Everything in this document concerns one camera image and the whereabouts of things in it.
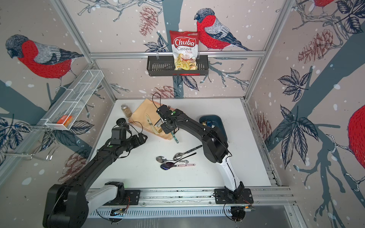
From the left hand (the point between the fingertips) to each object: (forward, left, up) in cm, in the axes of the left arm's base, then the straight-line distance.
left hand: (144, 136), depth 86 cm
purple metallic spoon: (-14, -17, -8) cm, 24 cm away
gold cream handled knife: (+18, +2, -9) cm, 20 cm away
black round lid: (+10, +17, +1) cm, 20 cm away
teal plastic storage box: (+17, -49, -8) cm, 53 cm away
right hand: (+7, -14, -1) cm, 16 cm away
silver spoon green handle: (+1, -19, -4) cm, 19 cm away
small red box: (-5, +30, +25) cm, 39 cm away
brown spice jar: (+24, +19, -4) cm, 31 cm away
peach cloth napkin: (+21, +6, -10) cm, 24 cm away
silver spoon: (-12, -11, -8) cm, 18 cm away
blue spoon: (+15, -43, -7) cm, 46 cm away
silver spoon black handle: (-8, -22, -11) cm, 25 cm away
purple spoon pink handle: (-16, -14, -8) cm, 23 cm away
